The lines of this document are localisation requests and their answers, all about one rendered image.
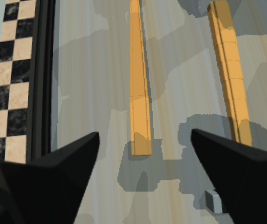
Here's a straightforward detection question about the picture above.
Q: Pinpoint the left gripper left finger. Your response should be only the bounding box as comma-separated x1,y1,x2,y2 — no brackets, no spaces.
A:
0,132,100,224

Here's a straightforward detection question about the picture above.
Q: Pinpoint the wooden hammer with grey head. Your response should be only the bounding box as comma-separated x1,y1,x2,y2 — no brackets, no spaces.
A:
205,0,252,214

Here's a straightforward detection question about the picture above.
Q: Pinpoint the hammer with wooden handle and red head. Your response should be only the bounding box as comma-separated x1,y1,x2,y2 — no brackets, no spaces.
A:
130,0,152,156

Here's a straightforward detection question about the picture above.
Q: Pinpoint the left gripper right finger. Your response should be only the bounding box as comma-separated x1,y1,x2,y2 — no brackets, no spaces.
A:
191,129,267,224

